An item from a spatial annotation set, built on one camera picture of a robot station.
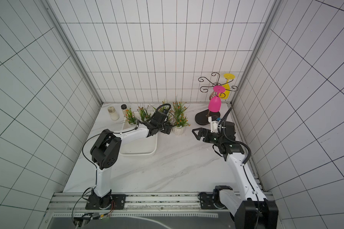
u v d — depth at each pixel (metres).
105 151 0.51
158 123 0.74
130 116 0.95
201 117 1.10
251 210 0.39
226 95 0.80
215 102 0.90
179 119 0.93
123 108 1.06
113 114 1.04
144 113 0.96
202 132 0.68
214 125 0.71
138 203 0.74
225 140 0.60
